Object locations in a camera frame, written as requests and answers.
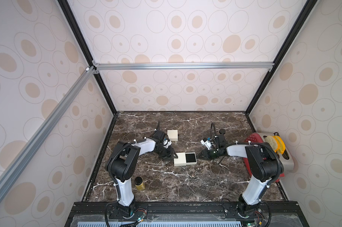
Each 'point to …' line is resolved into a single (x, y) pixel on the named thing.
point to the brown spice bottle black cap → (222, 131)
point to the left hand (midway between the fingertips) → (177, 157)
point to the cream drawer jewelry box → (173, 135)
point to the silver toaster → (288, 166)
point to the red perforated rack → (256, 138)
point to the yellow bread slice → (280, 144)
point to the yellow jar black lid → (139, 184)
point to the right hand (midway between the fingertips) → (198, 159)
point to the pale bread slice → (270, 140)
